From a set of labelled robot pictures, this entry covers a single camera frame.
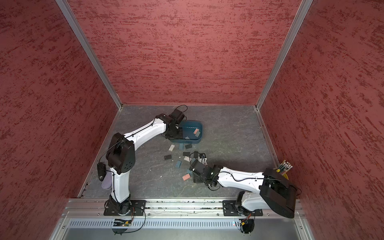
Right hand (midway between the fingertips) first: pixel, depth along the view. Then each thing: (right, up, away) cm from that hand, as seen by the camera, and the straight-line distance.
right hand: (199, 179), depth 84 cm
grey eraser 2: (-1, +24, +20) cm, 31 cm away
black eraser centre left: (-20, +10, +9) cm, 24 cm away
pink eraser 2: (-2, +26, +21) cm, 33 cm away
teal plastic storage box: (-4, +25, +20) cm, 32 cm away
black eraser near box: (-7, +16, +14) cm, 22 cm away
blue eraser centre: (-13, +7, +6) cm, 16 cm away
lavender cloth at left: (-51, 0, -3) cm, 51 cm away
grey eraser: (-8, +22, +17) cm, 28 cm away
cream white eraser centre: (-8, +9, +8) cm, 15 cm away
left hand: (-14, +21, +8) cm, 27 cm away
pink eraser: (-8, 0, +2) cm, 8 cm away
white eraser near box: (-18, +16, +12) cm, 27 cm away
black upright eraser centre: (-2, +12, +9) cm, 15 cm away
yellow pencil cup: (+42, +10, -11) cm, 44 cm away
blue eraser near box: (-12, +16, +13) cm, 24 cm away
